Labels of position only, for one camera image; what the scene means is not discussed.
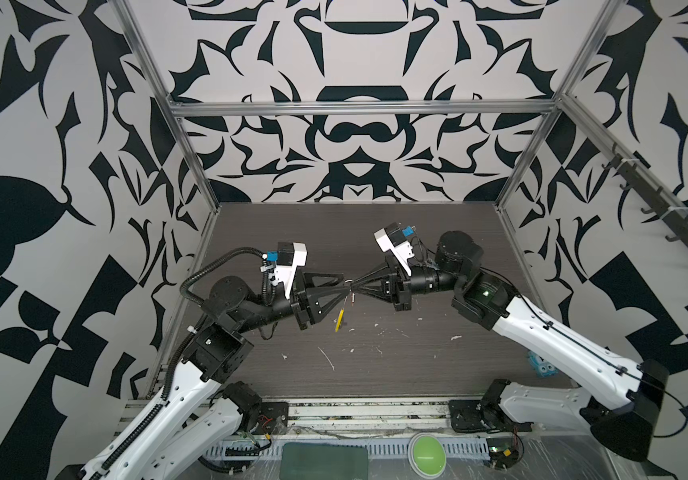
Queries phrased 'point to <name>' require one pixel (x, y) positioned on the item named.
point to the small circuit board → (503, 452)
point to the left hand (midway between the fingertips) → (347, 279)
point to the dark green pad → (323, 461)
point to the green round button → (427, 455)
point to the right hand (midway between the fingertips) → (357, 291)
